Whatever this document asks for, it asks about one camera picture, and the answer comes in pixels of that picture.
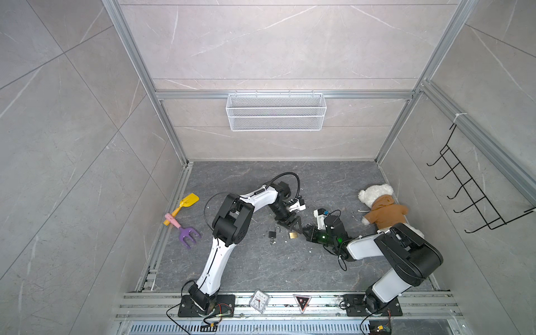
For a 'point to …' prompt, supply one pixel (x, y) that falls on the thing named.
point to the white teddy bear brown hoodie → (385, 213)
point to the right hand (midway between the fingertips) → (301, 229)
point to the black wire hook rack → (491, 218)
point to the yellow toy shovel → (189, 201)
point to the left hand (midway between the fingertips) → (295, 226)
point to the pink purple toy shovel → (183, 232)
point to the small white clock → (259, 300)
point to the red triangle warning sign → (301, 301)
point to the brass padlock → (293, 235)
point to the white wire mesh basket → (276, 112)
